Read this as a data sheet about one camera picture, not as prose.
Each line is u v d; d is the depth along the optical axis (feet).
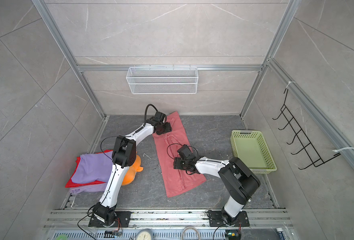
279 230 2.28
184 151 2.36
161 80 3.30
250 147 3.37
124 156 2.13
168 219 2.45
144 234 2.18
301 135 2.21
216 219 2.40
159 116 2.91
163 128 3.19
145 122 2.63
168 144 3.31
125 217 2.40
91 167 2.74
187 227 2.30
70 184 2.61
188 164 2.30
